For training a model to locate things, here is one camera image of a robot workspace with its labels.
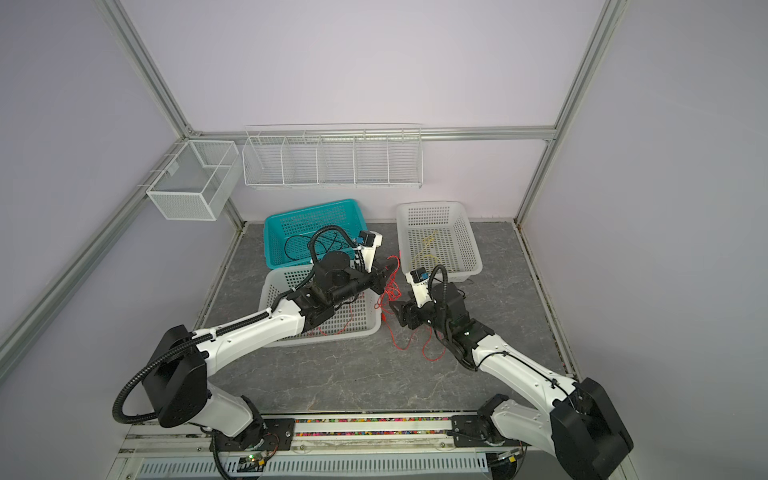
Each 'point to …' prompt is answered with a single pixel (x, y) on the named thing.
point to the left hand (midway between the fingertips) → (400, 265)
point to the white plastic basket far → (434, 234)
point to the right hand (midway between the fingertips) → (401, 299)
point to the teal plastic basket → (306, 234)
